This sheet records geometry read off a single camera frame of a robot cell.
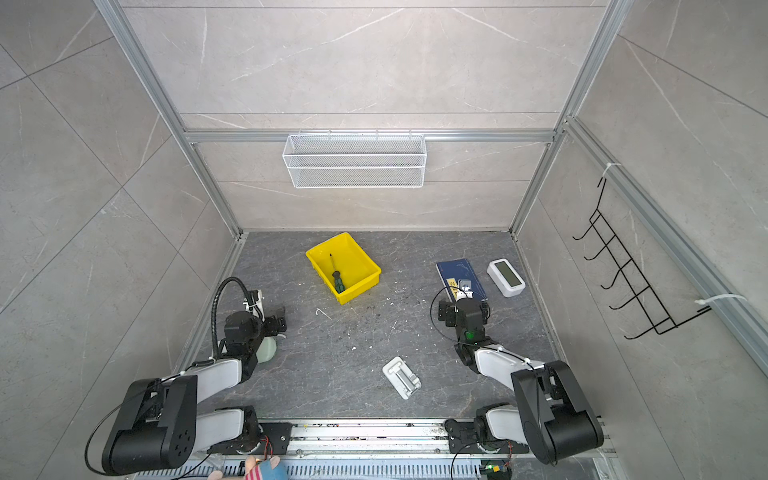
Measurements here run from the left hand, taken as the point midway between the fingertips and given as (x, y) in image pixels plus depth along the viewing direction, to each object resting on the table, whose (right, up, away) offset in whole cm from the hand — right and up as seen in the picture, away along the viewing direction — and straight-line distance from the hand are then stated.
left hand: (266, 302), depth 90 cm
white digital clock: (+79, +7, +10) cm, 80 cm away
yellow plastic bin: (+27, +9, +16) cm, 33 cm away
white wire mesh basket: (+26, +47, +10) cm, 55 cm away
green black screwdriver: (+21, +5, +10) cm, 24 cm away
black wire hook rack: (+94, +3, -29) cm, 99 cm away
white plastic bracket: (+42, -20, -9) cm, 48 cm away
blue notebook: (+61, +8, +17) cm, 64 cm away
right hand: (+61, +2, +1) cm, 61 cm away
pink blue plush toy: (+12, -33, -26) cm, 43 cm away
